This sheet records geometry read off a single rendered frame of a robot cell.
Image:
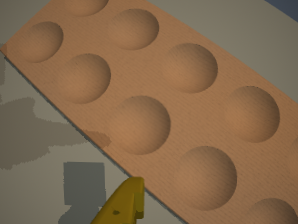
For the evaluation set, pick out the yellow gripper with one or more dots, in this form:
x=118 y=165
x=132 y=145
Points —
x=125 y=205

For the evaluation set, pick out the tan wooden tray with round pockets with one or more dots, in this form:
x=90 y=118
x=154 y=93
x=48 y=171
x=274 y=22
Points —
x=215 y=141

